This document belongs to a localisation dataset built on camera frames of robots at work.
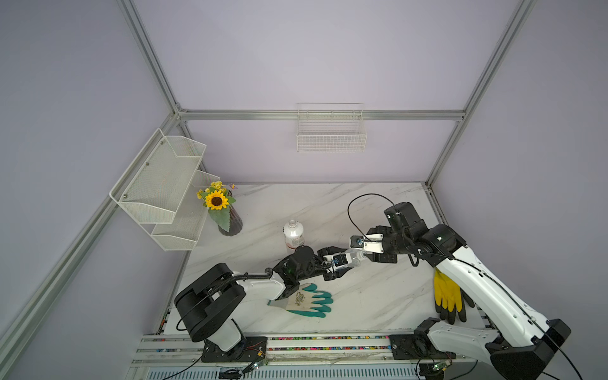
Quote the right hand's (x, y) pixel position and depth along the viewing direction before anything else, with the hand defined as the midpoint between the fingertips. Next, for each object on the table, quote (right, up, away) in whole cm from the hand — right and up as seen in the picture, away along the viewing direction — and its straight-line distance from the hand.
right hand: (371, 243), depth 74 cm
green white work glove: (-20, -22, +8) cm, 31 cm away
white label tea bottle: (-25, +2, +7) cm, 26 cm away
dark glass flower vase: (-51, +3, +25) cm, 57 cm away
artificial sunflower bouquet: (-53, +14, +8) cm, 55 cm away
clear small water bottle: (-4, -4, -1) cm, 5 cm away
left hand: (-7, -5, +6) cm, 11 cm away
